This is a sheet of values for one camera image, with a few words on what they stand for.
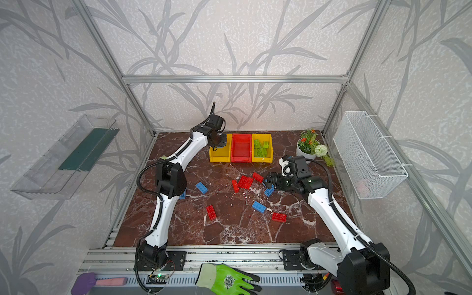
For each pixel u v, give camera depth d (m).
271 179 0.71
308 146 0.96
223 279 0.69
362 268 0.38
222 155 1.07
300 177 0.61
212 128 0.79
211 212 0.87
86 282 0.69
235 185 0.95
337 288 0.65
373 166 0.61
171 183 0.62
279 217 0.85
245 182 0.96
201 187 0.94
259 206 0.87
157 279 0.72
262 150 1.07
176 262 0.73
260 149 1.06
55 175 0.63
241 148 1.12
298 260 0.74
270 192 0.92
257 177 0.97
